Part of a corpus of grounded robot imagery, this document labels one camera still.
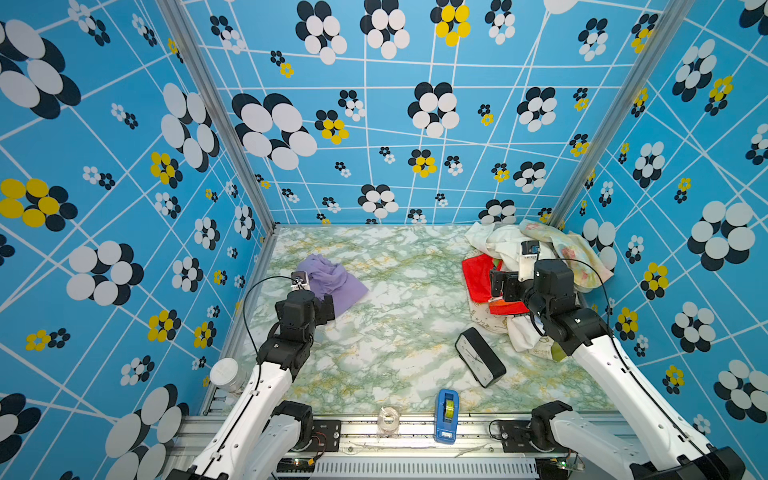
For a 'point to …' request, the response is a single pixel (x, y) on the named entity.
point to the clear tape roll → (384, 427)
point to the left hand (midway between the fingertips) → (310, 296)
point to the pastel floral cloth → (586, 269)
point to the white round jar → (225, 373)
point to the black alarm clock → (478, 358)
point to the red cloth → (478, 277)
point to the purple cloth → (325, 278)
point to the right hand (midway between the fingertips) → (511, 271)
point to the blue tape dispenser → (447, 416)
